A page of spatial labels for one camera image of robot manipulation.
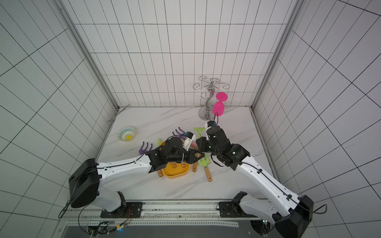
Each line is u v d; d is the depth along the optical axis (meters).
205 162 0.88
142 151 0.95
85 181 0.42
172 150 0.58
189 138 0.68
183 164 0.87
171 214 0.73
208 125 0.67
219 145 0.52
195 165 0.87
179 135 1.01
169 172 0.85
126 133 1.01
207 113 1.14
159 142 0.97
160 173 0.83
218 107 0.97
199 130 0.74
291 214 0.37
